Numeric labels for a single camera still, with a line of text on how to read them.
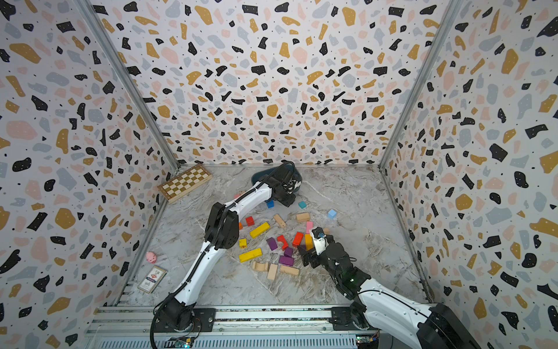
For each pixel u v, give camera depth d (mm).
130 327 732
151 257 860
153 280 814
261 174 1137
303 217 1012
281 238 947
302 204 1063
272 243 923
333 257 626
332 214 1001
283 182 870
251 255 877
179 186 1092
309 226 976
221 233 664
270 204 1023
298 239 933
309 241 923
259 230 958
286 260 876
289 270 856
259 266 853
